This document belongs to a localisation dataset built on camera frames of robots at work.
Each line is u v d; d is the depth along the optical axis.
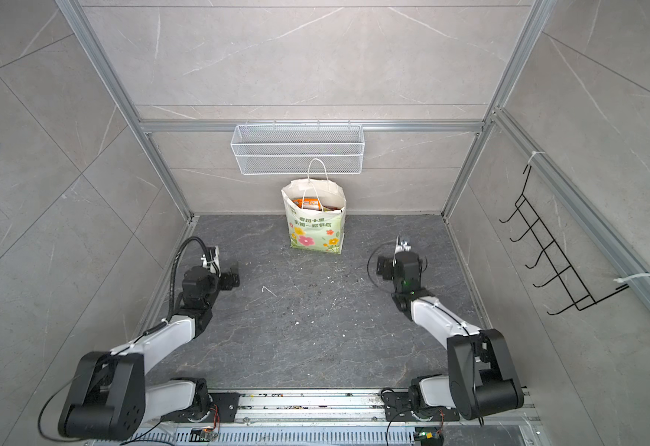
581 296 0.58
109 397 0.41
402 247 0.77
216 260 0.77
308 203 0.95
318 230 0.95
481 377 0.42
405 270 0.66
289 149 1.01
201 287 0.67
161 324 0.56
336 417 0.73
